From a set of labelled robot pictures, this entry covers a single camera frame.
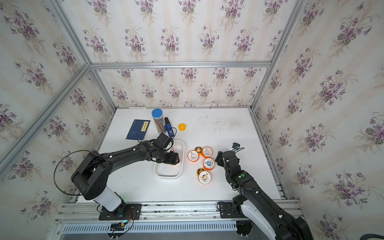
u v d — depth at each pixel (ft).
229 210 2.40
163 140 2.31
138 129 3.44
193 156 3.02
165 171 2.76
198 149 3.14
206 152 3.03
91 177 1.45
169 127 3.52
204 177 2.73
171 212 2.45
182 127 3.53
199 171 2.82
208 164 2.85
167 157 2.55
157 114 2.98
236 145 2.40
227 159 2.03
